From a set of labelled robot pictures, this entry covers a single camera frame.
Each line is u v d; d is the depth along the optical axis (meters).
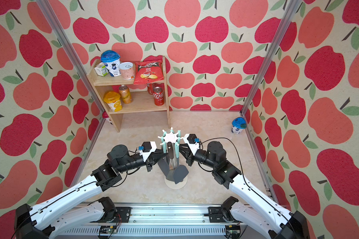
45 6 0.69
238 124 1.01
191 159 0.60
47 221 0.42
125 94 0.90
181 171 0.74
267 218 0.43
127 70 0.75
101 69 0.77
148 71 0.77
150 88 0.98
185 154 0.63
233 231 0.72
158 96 0.88
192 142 0.57
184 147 0.64
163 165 0.74
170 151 0.57
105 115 1.08
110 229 0.71
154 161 0.59
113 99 0.86
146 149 0.52
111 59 0.73
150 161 0.58
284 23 0.74
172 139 0.57
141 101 0.99
